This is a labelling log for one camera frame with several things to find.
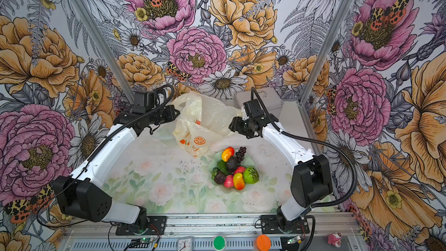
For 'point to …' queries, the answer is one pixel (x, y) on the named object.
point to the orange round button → (263, 243)
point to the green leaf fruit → (222, 165)
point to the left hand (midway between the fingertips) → (179, 117)
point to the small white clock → (184, 244)
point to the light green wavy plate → (247, 161)
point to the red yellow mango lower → (238, 181)
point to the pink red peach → (229, 181)
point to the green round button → (219, 243)
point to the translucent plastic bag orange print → (201, 122)
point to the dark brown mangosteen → (219, 178)
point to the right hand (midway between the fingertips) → (234, 132)
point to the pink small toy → (334, 239)
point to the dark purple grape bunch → (240, 154)
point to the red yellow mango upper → (227, 153)
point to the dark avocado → (233, 164)
